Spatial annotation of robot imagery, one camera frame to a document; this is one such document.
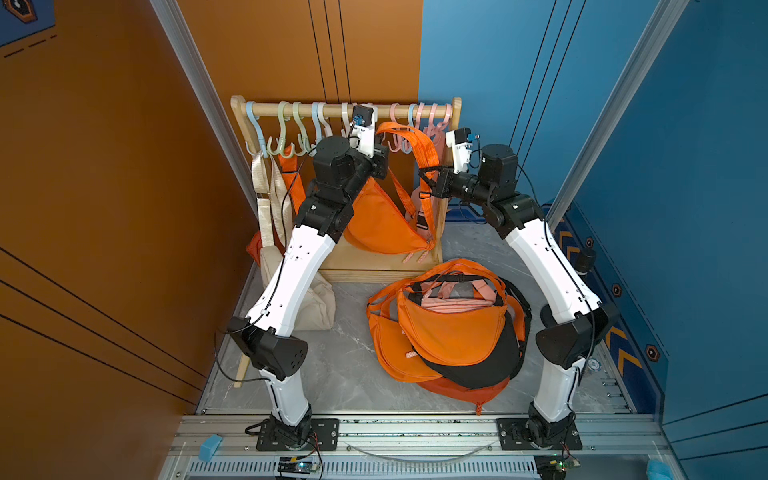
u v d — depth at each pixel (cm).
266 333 44
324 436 73
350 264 107
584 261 77
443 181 61
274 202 80
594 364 79
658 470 67
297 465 71
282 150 73
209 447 72
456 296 99
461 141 60
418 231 97
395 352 80
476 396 76
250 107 68
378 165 58
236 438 74
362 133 54
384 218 82
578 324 45
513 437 72
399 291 83
